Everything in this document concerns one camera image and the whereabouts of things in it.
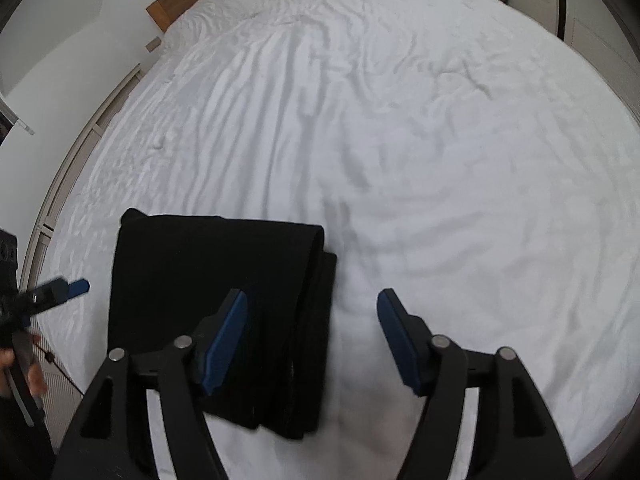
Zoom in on black pants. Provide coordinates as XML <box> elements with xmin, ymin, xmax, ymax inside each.
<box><xmin>107</xmin><ymin>207</ymin><xmax>338</xmax><ymax>441</ymax></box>

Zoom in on thin dark cord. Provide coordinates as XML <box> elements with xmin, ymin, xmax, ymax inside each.
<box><xmin>31</xmin><ymin>336</ymin><xmax>87</xmax><ymax>397</ymax></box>

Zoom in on dark window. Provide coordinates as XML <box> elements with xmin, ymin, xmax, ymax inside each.
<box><xmin>0</xmin><ymin>92</ymin><xmax>36</xmax><ymax>143</ymax></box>

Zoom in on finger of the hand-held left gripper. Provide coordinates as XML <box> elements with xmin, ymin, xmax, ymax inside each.
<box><xmin>15</xmin><ymin>277</ymin><xmax>91</xmax><ymax>321</ymax></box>

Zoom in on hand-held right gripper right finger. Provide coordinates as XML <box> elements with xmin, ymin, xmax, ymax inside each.
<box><xmin>376</xmin><ymin>287</ymin><xmax>576</xmax><ymax>480</ymax></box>

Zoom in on person's left hand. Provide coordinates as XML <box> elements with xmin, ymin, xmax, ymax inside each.
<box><xmin>0</xmin><ymin>347</ymin><xmax>49</xmax><ymax>401</ymax></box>

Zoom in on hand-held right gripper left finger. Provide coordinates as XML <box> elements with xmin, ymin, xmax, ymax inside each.
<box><xmin>50</xmin><ymin>287</ymin><xmax>249</xmax><ymax>480</ymax></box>

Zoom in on white bed duvet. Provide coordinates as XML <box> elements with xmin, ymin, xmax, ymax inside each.
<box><xmin>37</xmin><ymin>0</ymin><xmax>640</xmax><ymax>480</ymax></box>

